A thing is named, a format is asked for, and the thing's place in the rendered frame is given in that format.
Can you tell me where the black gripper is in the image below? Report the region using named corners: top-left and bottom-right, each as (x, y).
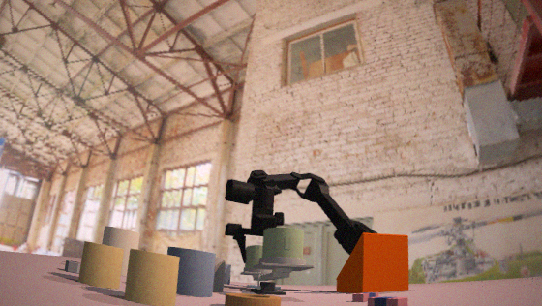
top-left (225, 204), bottom-right (274, 263)

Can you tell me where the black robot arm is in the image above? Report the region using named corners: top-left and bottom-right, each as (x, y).
top-left (225, 170), bottom-right (376, 255)

